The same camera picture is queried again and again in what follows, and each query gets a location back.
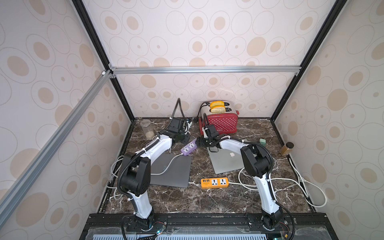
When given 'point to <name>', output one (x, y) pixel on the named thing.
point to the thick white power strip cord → (278, 179)
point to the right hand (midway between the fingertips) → (197, 144)
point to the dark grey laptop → (177, 175)
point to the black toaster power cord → (196, 120)
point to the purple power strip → (189, 148)
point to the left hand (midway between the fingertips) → (188, 133)
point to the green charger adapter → (262, 141)
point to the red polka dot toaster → (225, 122)
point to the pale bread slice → (218, 109)
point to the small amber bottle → (287, 149)
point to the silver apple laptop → (225, 160)
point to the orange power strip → (215, 183)
